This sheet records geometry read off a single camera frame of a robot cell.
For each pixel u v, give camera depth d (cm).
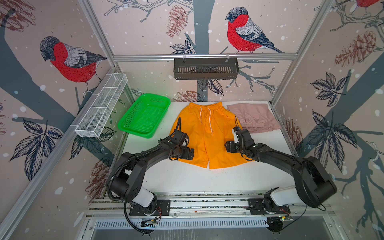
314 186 43
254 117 109
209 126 105
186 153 80
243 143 70
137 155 49
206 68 104
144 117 114
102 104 79
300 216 70
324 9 73
